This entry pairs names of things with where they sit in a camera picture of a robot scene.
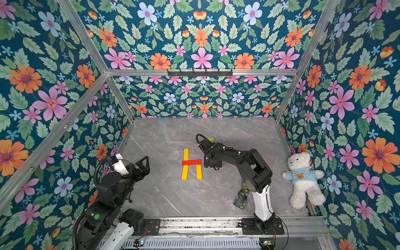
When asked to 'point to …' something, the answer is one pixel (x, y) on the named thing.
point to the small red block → (196, 162)
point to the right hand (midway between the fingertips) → (214, 162)
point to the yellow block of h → (186, 154)
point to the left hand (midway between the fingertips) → (144, 160)
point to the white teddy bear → (304, 180)
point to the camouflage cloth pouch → (241, 199)
